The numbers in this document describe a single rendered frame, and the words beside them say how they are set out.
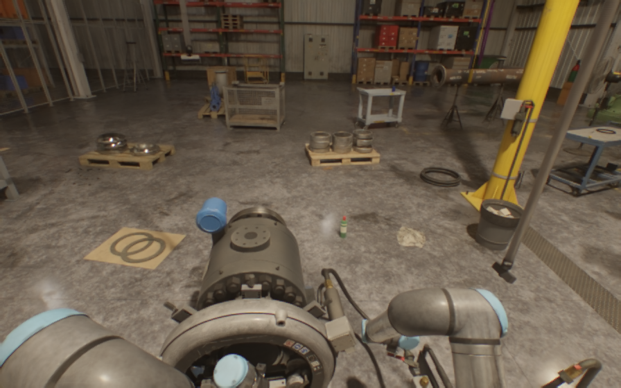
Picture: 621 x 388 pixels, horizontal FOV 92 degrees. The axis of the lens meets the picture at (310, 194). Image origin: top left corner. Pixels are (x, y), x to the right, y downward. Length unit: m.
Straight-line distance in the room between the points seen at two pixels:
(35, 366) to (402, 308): 0.72
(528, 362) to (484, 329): 1.86
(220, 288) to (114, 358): 1.10
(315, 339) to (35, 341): 0.98
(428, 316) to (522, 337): 2.06
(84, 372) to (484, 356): 0.77
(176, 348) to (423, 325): 0.91
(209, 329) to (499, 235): 2.95
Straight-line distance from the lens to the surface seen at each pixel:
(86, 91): 13.12
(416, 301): 0.85
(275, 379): 1.54
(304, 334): 1.30
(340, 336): 1.38
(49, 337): 0.55
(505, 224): 3.48
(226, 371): 1.03
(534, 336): 2.93
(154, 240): 3.55
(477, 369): 0.88
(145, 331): 2.66
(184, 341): 1.33
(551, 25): 4.13
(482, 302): 0.89
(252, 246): 1.63
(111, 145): 5.98
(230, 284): 1.54
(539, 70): 4.13
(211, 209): 1.77
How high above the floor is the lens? 1.89
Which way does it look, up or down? 27 degrees down
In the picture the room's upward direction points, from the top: 1 degrees clockwise
